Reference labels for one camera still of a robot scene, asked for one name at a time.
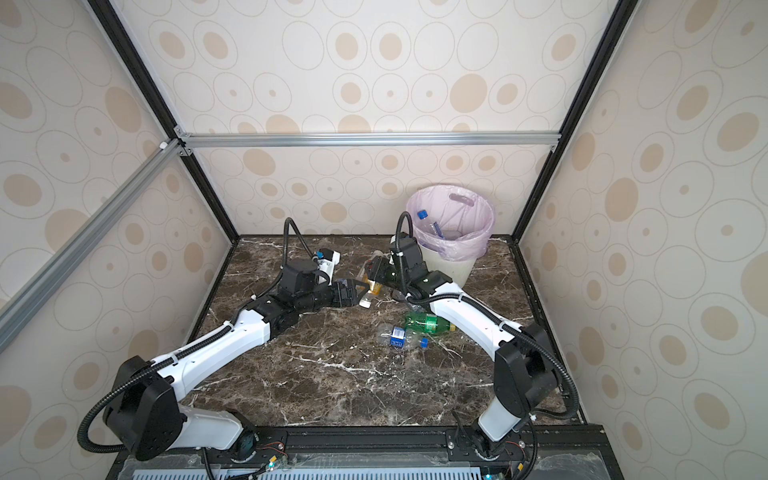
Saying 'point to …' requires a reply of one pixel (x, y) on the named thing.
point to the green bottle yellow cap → (428, 323)
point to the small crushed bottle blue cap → (402, 338)
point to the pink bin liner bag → (465, 217)
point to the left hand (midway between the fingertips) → (366, 285)
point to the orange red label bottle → (375, 289)
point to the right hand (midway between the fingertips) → (372, 267)
